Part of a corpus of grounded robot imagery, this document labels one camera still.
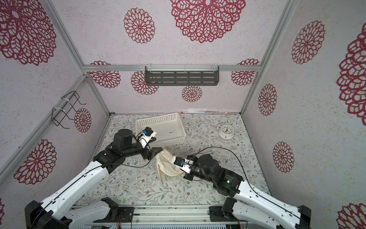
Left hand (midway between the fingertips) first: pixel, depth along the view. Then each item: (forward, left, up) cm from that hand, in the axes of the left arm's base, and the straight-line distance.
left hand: (156, 143), depth 74 cm
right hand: (-10, -12, 0) cm, 15 cm away
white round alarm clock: (+22, -45, -21) cm, 54 cm away
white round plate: (-8, -4, -3) cm, 9 cm away
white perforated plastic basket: (+28, -3, -24) cm, 37 cm away
